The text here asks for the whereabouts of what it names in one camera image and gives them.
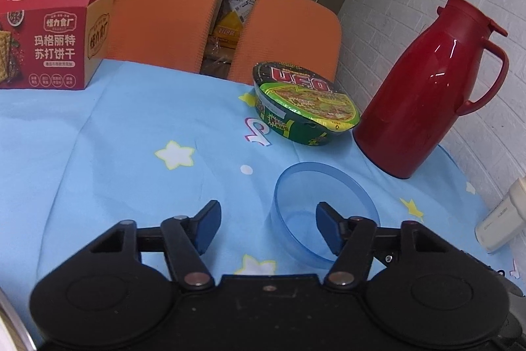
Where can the green instant noodle bowl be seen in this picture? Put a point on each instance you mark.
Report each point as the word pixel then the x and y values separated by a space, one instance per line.
pixel 304 100

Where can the white plastic device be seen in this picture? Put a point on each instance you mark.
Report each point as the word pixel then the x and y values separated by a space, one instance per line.
pixel 501 219

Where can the clear blue plastic bowl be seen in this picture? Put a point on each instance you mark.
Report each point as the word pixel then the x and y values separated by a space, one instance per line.
pixel 296 219

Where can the red cracker box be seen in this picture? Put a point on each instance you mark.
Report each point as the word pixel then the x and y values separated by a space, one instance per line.
pixel 49 46

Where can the blue printed tablecloth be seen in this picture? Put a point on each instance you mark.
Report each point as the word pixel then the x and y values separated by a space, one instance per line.
pixel 123 153

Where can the red thermos jug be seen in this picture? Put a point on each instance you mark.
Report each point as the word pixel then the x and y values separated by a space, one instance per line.
pixel 411 96

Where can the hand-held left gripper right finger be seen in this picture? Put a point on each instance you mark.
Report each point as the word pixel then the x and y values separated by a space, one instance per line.
pixel 328 228

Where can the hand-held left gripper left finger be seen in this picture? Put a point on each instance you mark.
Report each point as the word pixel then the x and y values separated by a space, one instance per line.
pixel 207 227

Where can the orange chair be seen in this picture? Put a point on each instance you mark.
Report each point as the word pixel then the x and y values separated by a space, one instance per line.
pixel 287 34
pixel 164 14

